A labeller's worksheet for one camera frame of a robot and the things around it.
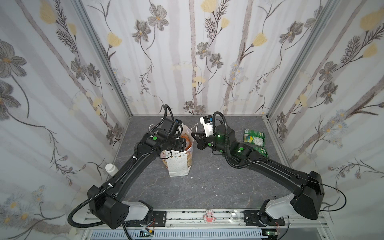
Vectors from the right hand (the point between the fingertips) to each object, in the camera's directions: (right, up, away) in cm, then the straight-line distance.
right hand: (190, 130), depth 67 cm
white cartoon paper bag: (-7, -17, +11) cm, 21 cm away
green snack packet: (+44, -5, +38) cm, 58 cm away
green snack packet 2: (+47, -14, +32) cm, 58 cm away
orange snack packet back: (-1, -6, +15) cm, 16 cm away
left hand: (-5, -5, +10) cm, 12 cm away
